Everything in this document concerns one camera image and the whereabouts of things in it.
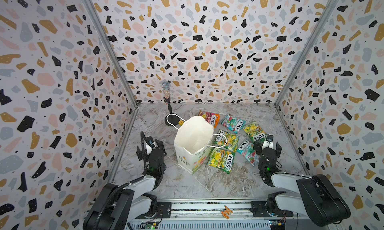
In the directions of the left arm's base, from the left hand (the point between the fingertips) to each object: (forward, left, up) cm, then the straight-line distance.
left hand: (147, 141), depth 83 cm
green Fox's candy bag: (0, -58, -11) cm, 59 cm away
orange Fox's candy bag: (+26, -39, -13) cm, 49 cm away
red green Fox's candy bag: (+21, -53, -12) cm, 58 cm away
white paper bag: (+6, -25, -12) cm, 28 cm away
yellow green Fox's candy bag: (+14, -67, -13) cm, 70 cm away
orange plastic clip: (-33, -42, -13) cm, 55 cm away
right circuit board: (-38, -66, -15) cm, 78 cm away
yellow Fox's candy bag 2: (-6, -42, -12) cm, 44 cm away
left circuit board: (-37, -5, -14) cm, 40 cm away
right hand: (+2, -69, -1) cm, 69 cm away
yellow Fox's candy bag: (+7, -47, -12) cm, 49 cm away
